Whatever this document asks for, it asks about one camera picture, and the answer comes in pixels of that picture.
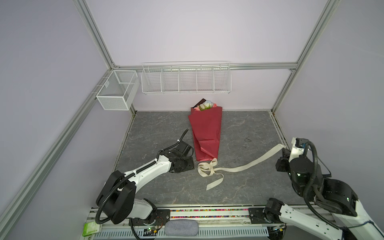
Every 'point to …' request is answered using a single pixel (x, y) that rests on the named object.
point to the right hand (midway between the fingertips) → (284, 151)
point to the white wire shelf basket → (186, 77)
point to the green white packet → (90, 228)
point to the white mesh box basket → (118, 91)
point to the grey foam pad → (181, 227)
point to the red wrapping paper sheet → (206, 124)
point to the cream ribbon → (206, 168)
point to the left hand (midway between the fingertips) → (191, 168)
